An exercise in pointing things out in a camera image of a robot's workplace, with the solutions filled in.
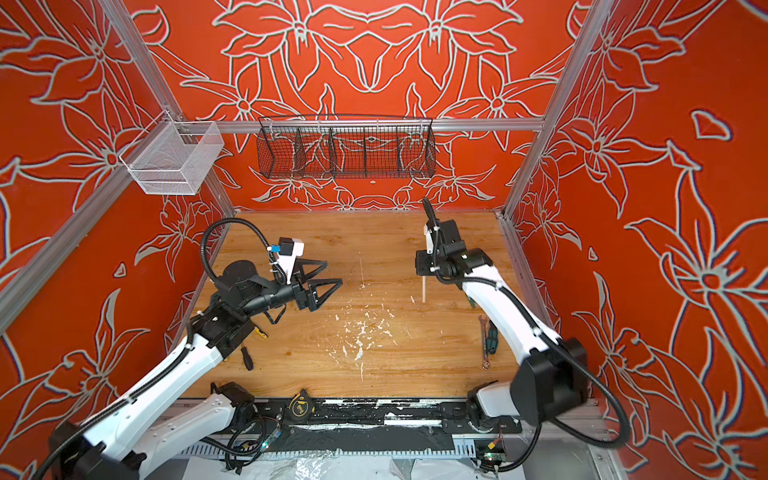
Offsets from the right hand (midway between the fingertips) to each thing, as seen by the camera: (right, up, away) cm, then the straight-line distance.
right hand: (415, 258), depth 81 cm
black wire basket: (-22, +37, +18) cm, 46 cm away
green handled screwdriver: (+22, -23, +2) cm, 32 cm away
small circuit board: (+17, -45, -13) cm, 50 cm away
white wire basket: (-76, +32, +13) cm, 83 cm away
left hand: (-21, -2, -16) cm, 26 cm away
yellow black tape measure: (-30, -36, -9) cm, 48 cm away
